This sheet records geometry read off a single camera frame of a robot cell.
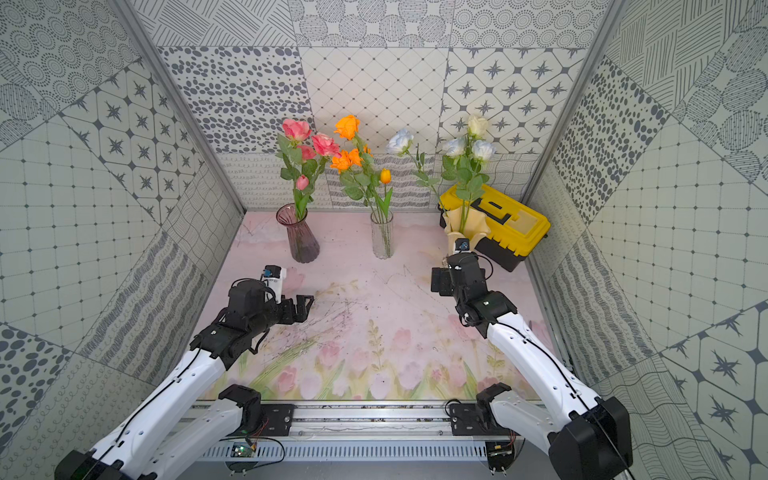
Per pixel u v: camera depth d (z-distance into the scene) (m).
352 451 0.70
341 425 0.73
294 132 0.78
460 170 0.88
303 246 1.01
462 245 0.69
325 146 0.76
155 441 0.44
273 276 0.70
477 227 0.91
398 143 0.80
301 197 0.90
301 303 0.73
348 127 0.78
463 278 0.58
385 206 0.94
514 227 0.93
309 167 0.89
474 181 0.86
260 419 0.71
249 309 0.59
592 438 0.37
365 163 0.83
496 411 0.62
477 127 0.86
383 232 0.99
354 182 0.90
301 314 0.73
